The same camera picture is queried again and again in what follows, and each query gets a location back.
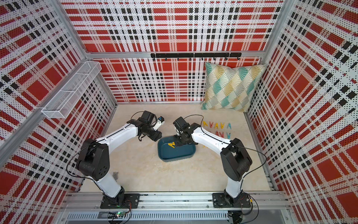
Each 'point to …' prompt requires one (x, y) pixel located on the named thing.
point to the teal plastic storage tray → (167, 153)
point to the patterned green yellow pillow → (231, 88)
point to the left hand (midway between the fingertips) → (158, 133)
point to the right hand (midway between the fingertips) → (179, 142)
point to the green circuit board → (120, 214)
